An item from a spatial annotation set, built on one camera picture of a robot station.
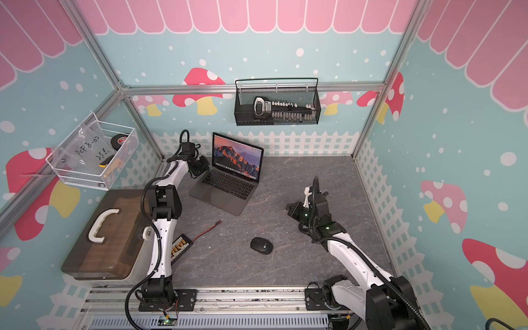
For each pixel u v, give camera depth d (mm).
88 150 683
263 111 878
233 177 1095
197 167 1024
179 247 851
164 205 713
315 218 634
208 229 921
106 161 665
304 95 917
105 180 653
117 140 794
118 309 732
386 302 395
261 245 852
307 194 774
